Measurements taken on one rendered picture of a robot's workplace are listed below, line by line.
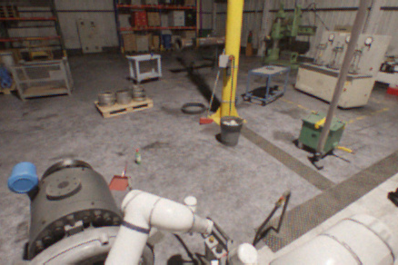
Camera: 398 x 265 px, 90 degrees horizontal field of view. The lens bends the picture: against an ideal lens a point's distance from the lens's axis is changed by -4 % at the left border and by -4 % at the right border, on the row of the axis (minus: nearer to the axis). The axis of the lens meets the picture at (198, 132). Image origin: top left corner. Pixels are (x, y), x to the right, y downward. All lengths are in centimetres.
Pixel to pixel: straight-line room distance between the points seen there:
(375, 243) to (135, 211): 73
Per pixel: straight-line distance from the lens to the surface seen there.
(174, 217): 85
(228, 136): 353
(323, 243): 52
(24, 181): 178
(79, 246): 124
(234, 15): 409
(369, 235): 58
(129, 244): 90
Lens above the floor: 190
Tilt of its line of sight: 28 degrees down
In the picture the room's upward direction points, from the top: 1 degrees clockwise
